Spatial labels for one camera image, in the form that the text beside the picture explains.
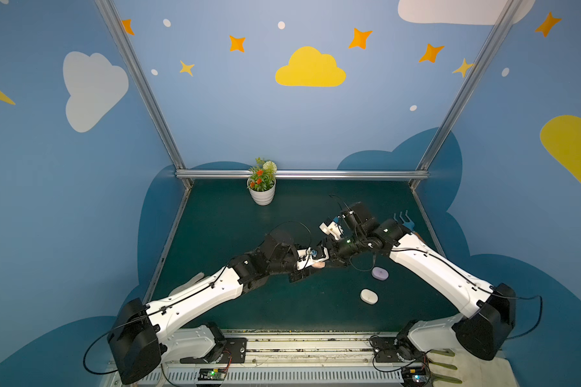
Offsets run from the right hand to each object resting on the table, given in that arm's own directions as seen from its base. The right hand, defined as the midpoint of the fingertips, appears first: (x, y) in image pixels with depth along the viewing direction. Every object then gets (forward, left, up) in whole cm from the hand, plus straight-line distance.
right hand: (315, 259), depth 71 cm
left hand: (+1, -2, -2) cm, 2 cm away
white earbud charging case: (-3, -20, -21) cm, 29 cm away
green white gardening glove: (-23, -43, -21) cm, 53 cm away
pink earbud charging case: (-2, -1, 0) cm, 2 cm away
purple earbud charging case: (+6, -26, -21) cm, 34 cm away
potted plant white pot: (+38, +22, -6) cm, 44 cm away
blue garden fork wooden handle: (+32, -44, -24) cm, 60 cm away
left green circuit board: (-28, +29, -22) cm, 46 cm away
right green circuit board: (-25, -32, -23) cm, 47 cm away
